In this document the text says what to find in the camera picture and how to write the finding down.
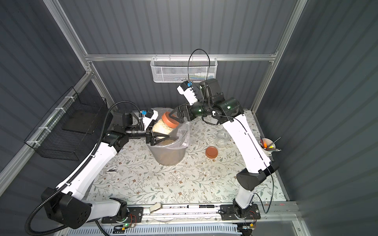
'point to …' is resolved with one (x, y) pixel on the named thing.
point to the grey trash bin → (172, 151)
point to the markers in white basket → (198, 76)
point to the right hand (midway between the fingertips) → (178, 111)
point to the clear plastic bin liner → (179, 138)
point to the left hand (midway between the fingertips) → (168, 132)
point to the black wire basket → (72, 129)
